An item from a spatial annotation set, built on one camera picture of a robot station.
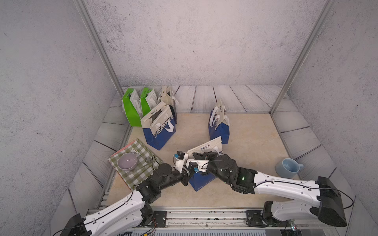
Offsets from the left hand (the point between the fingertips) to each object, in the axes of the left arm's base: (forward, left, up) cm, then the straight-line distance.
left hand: (199, 171), depth 71 cm
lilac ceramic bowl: (+14, +43, -16) cm, 48 cm away
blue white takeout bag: (+27, +22, +3) cm, 35 cm away
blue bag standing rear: (+29, -13, 0) cm, 32 cm away
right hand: (+6, +1, +8) cm, 10 cm away
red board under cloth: (+26, +50, -19) cm, 60 cm away
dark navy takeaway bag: (+47, +18, +8) cm, 51 cm away
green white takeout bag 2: (+46, +30, +6) cm, 55 cm away
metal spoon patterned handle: (+16, +32, -17) cm, 39 cm away
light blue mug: (+8, -55, -18) cm, 58 cm away
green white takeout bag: (+45, +43, +1) cm, 63 cm away
